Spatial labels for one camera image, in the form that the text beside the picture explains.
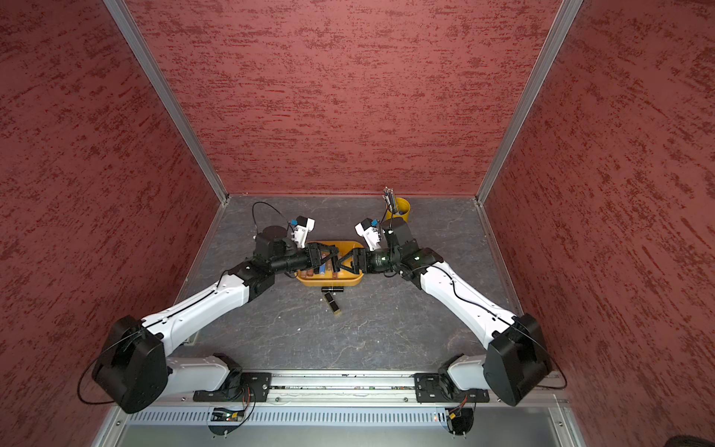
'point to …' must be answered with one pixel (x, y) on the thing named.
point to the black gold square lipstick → (332, 304)
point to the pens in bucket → (389, 196)
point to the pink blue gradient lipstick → (323, 269)
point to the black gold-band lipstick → (332, 289)
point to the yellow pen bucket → (402, 209)
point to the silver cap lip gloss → (310, 272)
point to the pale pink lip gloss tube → (335, 275)
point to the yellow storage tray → (325, 276)
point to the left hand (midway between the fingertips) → (336, 256)
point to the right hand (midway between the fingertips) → (345, 270)
